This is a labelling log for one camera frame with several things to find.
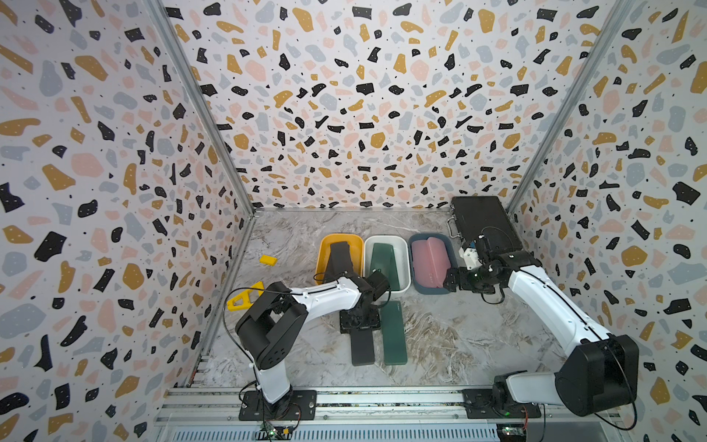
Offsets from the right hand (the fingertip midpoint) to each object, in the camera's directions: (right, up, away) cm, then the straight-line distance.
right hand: (457, 283), depth 84 cm
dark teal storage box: (+3, +12, +19) cm, 23 cm away
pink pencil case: (-5, +5, +15) cm, 17 cm away
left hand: (-26, -15, +2) cm, 30 cm away
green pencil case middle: (-19, -19, +1) cm, 27 cm away
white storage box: (-15, +6, +20) cm, 26 cm away
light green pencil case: (-22, +6, +19) cm, 30 cm away
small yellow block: (-65, +5, +20) cm, 68 cm away
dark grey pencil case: (-38, +5, +17) cm, 42 cm away
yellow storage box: (-44, +9, +19) cm, 49 cm away
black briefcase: (+20, +23, +37) cm, 48 cm away
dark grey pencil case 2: (-29, -20, -3) cm, 35 cm away
